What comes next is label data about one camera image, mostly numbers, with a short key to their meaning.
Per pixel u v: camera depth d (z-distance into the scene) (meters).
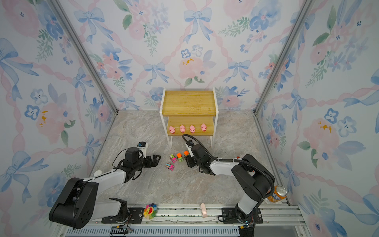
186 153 0.93
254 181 0.46
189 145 0.81
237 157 0.94
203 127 0.88
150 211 0.75
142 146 0.81
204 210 0.73
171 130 0.86
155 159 0.83
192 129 0.86
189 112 0.75
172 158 0.92
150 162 0.80
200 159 0.71
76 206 0.41
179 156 0.92
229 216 0.73
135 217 0.74
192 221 0.74
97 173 0.80
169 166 0.88
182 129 0.87
